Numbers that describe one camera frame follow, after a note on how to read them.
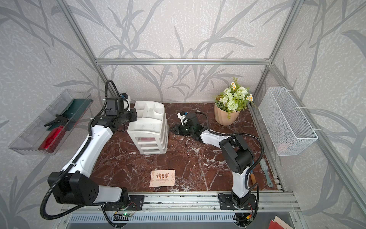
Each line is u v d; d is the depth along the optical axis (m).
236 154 0.50
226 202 0.73
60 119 0.66
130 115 0.71
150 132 0.75
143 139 0.88
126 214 0.71
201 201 0.75
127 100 0.64
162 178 0.82
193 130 0.74
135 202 0.72
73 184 0.39
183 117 0.85
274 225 0.67
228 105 0.85
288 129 0.61
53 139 0.58
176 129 0.81
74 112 0.72
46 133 0.64
